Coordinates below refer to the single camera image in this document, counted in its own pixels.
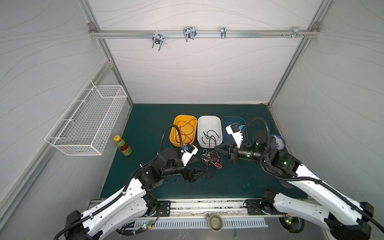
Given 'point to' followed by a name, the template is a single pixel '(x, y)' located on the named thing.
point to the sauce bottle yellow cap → (126, 150)
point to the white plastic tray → (205, 123)
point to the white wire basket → (86, 126)
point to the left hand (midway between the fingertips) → (202, 163)
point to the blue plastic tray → (228, 121)
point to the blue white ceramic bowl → (280, 142)
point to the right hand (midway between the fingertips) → (218, 143)
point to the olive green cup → (215, 222)
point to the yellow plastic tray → (174, 136)
